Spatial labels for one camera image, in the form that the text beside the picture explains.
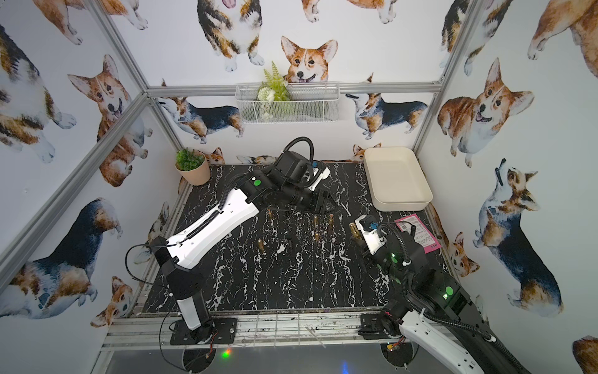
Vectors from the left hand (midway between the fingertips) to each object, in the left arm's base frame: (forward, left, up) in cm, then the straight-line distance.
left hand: (338, 207), depth 66 cm
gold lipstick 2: (+13, -1, -31) cm, 33 cm away
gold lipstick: (+2, +27, -30) cm, 40 cm away
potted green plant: (+36, +60, -20) cm, 73 cm away
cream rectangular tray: (+31, -33, -27) cm, 53 cm away
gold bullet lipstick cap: (+14, +6, -31) cm, 34 cm away
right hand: (-7, -5, -4) cm, 9 cm away
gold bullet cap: (+6, +6, -31) cm, 32 cm away
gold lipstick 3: (-7, -4, -2) cm, 8 cm away
